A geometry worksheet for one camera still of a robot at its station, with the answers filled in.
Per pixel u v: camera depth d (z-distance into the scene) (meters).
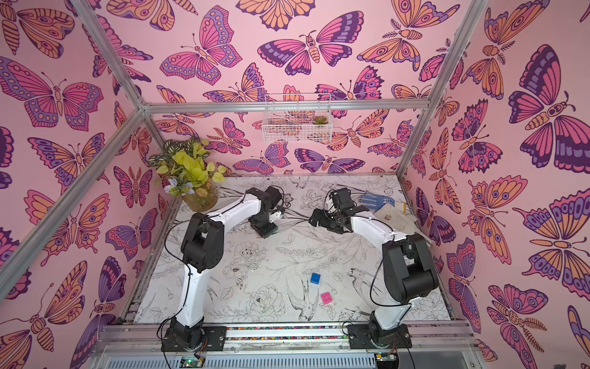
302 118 0.95
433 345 0.72
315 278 0.85
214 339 0.73
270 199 0.76
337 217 0.69
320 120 0.92
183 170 0.96
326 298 0.81
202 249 0.57
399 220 1.01
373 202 1.09
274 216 0.92
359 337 0.73
